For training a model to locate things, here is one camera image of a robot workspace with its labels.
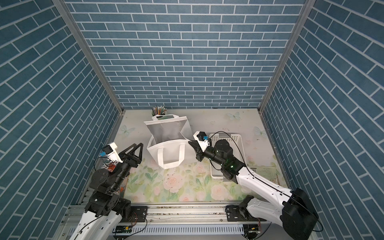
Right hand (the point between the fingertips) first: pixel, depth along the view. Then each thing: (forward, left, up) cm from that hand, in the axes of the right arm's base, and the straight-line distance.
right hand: (192, 142), depth 72 cm
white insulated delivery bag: (-2, +12, -2) cm, 12 cm away
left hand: (-6, +21, +3) cm, 22 cm away
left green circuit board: (-35, +31, -28) cm, 54 cm away
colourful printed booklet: (-11, +40, -9) cm, 43 cm away
